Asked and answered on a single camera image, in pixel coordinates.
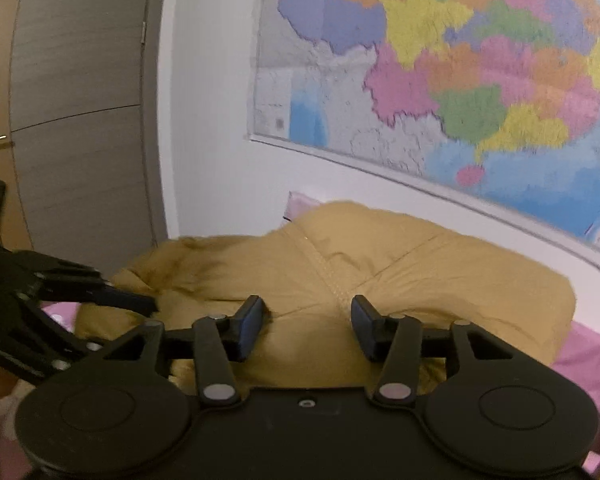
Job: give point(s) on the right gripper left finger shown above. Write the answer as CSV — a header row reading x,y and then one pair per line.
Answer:
x,y
220,341

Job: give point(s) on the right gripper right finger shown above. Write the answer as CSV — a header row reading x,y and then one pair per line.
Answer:
x,y
392,343

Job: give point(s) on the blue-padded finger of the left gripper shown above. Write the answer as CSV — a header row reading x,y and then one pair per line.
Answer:
x,y
109,296

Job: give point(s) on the tan puffer jacket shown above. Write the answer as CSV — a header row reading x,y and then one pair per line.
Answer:
x,y
308,272

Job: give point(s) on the pink floral bed sheet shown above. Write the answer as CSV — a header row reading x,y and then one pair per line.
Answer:
x,y
484,410

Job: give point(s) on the grey wooden door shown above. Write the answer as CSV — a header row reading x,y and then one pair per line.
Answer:
x,y
78,102

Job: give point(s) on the colourful wall map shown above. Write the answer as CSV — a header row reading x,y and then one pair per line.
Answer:
x,y
491,104

